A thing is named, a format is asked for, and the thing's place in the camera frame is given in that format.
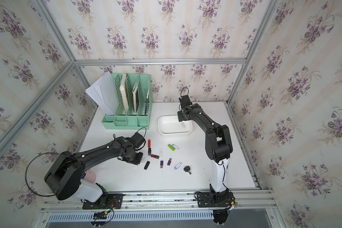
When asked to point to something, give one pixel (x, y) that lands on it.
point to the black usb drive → (147, 165)
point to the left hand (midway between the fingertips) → (140, 163)
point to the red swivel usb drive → (155, 156)
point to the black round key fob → (187, 169)
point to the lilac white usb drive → (177, 165)
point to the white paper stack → (104, 91)
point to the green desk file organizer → (132, 120)
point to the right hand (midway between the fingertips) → (186, 116)
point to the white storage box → (169, 125)
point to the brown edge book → (136, 100)
